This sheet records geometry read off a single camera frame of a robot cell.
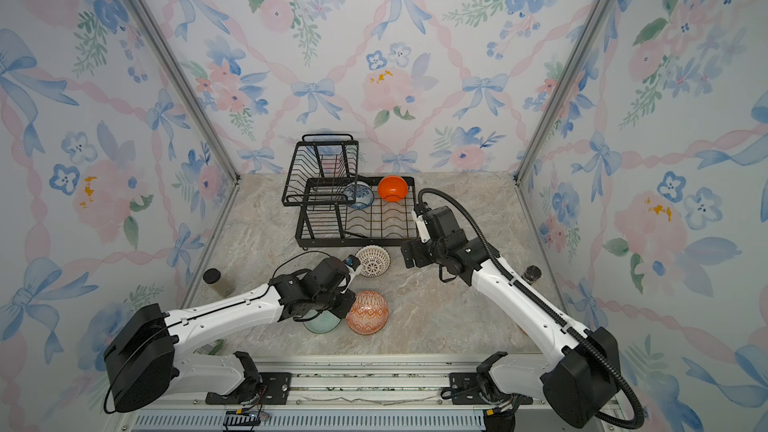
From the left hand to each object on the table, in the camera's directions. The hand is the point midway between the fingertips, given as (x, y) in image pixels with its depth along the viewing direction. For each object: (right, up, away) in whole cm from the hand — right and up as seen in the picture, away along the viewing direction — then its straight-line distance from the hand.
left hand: (355, 297), depth 82 cm
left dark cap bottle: (-38, +2, +3) cm, 38 cm away
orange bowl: (+11, +32, +28) cm, 44 cm away
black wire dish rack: (-5, +24, +2) cm, 25 cm away
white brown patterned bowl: (+5, +7, +13) cm, 16 cm away
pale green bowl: (-8, -6, -1) cm, 10 cm away
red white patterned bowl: (+3, -5, +2) cm, 7 cm away
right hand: (+17, +15, -1) cm, 23 cm away
